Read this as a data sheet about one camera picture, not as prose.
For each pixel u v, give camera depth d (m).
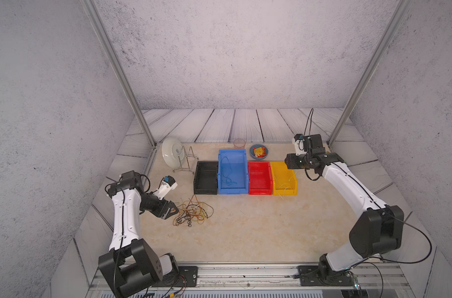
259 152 1.11
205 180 1.09
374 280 0.74
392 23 0.74
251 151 1.14
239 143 1.23
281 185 0.99
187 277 0.73
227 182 1.02
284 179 0.99
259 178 1.05
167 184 0.70
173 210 0.71
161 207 0.66
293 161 0.77
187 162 1.01
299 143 0.74
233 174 1.03
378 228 0.43
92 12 0.71
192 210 0.89
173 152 0.97
